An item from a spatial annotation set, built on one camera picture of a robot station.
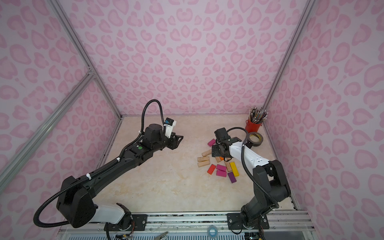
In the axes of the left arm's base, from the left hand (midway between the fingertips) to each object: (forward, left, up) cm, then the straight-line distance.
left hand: (182, 136), depth 79 cm
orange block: (-1, -23, -22) cm, 32 cm away
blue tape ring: (-38, -15, -22) cm, 46 cm away
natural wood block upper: (+3, -14, -22) cm, 26 cm away
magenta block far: (+11, -17, -23) cm, 30 cm away
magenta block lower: (-11, -22, -23) cm, 33 cm away
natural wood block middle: (-1, -11, -22) cm, 25 cm away
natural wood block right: (-7, -27, -22) cm, 36 cm away
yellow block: (-8, -30, -22) cm, 38 cm away
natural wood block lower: (-5, -10, -22) cm, 24 cm away
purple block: (-13, -28, -23) cm, 39 cm away
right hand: (0, -21, -15) cm, 26 cm away
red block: (-8, -16, -22) cm, 29 cm away
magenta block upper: (-7, -23, -23) cm, 33 cm away
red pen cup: (+20, -45, -16) cm, 52 cm away
